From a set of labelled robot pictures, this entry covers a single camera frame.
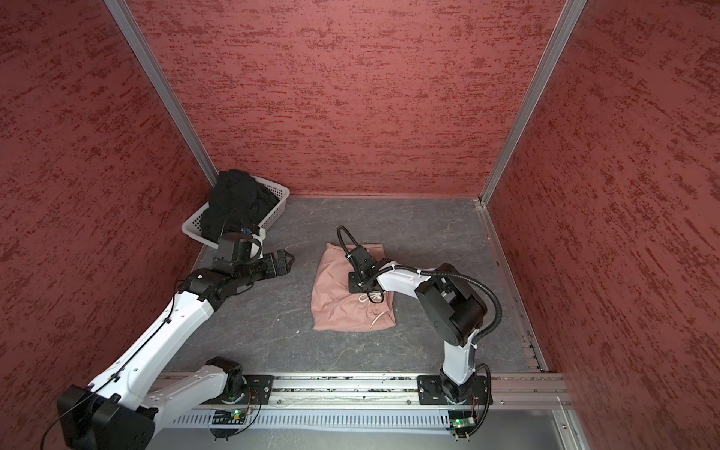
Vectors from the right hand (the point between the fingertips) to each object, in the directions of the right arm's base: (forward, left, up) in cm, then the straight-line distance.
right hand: (355, 289), depth 93 cm
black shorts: (+36, +47, +8) cm, 60 cm away
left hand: (-1, +21, +18) cm, 27 cm away
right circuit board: (-38, -27, -1) cm, 47 cm away
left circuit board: (-35, +33, -1) cm, 48 cm away
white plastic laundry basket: (+22, +60, +9) cm, 65 cm away
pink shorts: (-8, +6, +4) cm, 11 cm away
